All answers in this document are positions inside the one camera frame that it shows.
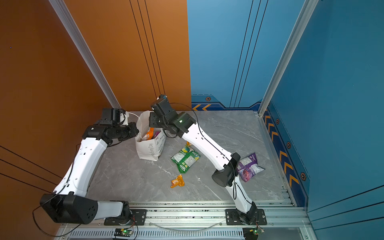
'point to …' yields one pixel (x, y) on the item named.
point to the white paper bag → (150, 140)
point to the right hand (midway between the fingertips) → (150, 119)
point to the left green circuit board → (123, 232)
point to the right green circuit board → (252, 233)
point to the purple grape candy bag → (156, 131)
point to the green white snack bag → (186, 157)
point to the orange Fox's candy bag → (150, 134)
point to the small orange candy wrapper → (179, 181)
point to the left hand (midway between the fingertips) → (139, 128)
